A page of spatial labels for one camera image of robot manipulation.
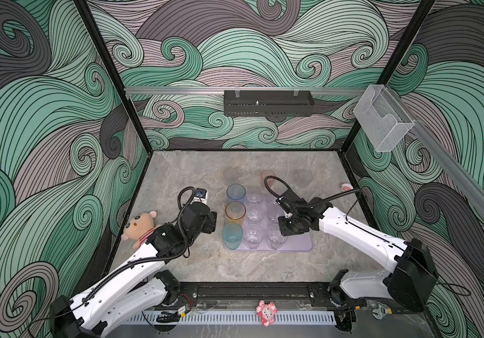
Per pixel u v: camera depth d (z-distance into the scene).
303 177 1.02
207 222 0.57
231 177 1.10
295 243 0.86
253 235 0.87
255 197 0.96
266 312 0.67
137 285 0.47
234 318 0.63
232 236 0.86
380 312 0.70
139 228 0.79
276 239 0.86
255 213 0.88
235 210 0.82
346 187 0.99
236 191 0.93
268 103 0.95
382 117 0.79
